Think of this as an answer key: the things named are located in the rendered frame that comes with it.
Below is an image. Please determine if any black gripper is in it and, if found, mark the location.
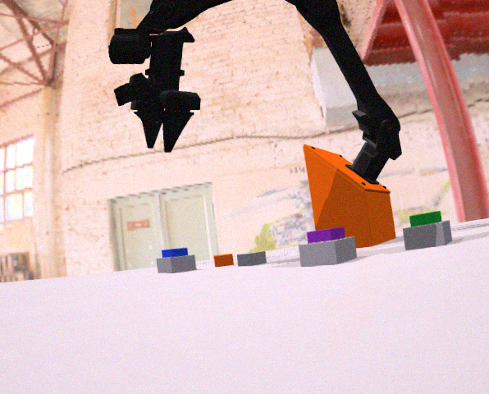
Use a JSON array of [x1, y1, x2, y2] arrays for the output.
[[130, 61, 201, 153]]

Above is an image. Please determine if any purple button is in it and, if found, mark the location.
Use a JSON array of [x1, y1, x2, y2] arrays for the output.
[[299, 227, 357, 267]]

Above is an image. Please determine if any blue button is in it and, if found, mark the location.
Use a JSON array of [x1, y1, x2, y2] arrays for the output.
[[157, 248, 197, 273]]

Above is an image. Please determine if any green button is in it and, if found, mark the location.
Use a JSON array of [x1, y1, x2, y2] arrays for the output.
[[403, 211, 452, 250]]

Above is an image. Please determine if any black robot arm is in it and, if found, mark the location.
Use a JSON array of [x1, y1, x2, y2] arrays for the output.
[[108, 0, 402, 185]]

